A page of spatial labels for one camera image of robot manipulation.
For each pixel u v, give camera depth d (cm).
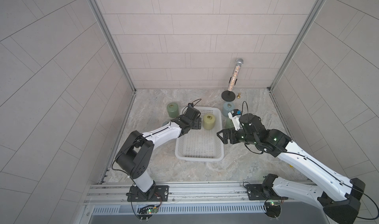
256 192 71
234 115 62
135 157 44
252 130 51
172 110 96
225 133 61
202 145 87
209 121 90
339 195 38
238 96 112
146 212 65
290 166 46
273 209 68
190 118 68
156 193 70
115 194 72
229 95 111
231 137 60
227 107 96
